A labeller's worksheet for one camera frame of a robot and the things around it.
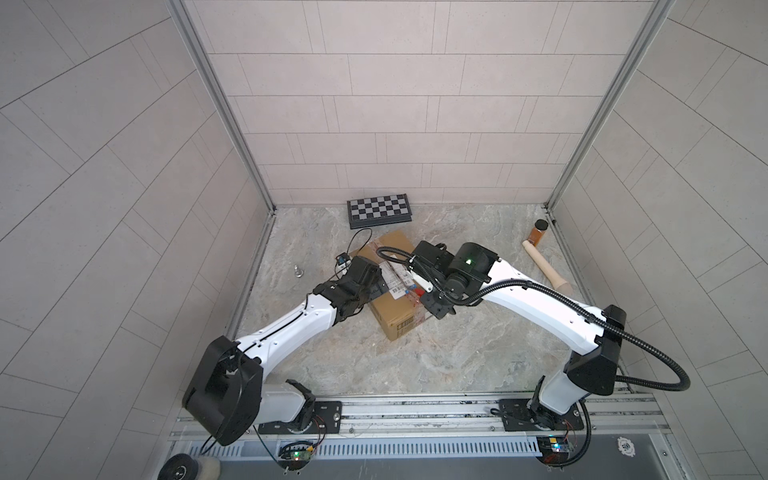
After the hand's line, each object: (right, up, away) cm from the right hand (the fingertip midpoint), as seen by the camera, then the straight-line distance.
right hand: (432, 306), depth 72 cm
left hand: (-14, +3, +13) cm, 19 cm away
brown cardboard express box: (-8, -3, +6) cm, 10 cm away
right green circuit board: (+27, -32, -4) cm, 42 cm away
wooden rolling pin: (+42, +2, +20) cm, 46 cm away
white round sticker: (+44, -31, -4) cm, 54 cm away
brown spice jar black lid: (+39, +19, +27) cm, 51 cm away
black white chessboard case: (-16, +26, +39) cm, 50 cm away
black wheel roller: (-51, -27, -15) cm, 59 cm away
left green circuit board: (-31, -31, -7) cm, 44 cm away
